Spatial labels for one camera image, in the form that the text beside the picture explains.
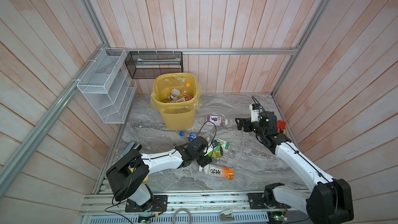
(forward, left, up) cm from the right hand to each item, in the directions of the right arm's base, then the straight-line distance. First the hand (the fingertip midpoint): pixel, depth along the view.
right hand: (243, 117), depth 84 cm
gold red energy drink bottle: (+7, +32, +8) cm, 34 cm away
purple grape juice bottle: (+8, +13, -14) cm, 21 cm away
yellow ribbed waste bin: (+1, +38, -1) cm, 38 cm away
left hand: (-15, +21, -14) cm, 29 cm away
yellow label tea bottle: (+18, +32, +3) cm, 37 cm away
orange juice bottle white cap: (-25, +15, -13) cm, 32 cm away
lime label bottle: (-9, +8, -15) cm, 19 cm away
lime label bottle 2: (+16, +40, +3) cm, 43 cm away
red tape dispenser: (+5, -29, -14) cm, 32 cm away
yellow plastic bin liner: (+21, +47, +5) cm, 52 cm away
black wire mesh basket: (+35, +60, +10) cm, 71 cm away
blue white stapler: (-12, +64, -14) cm, 66 cm away
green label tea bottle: (-17, +14, -7) cm, 24 cm away
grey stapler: (-44, +11, -16) cm, 48 cm away
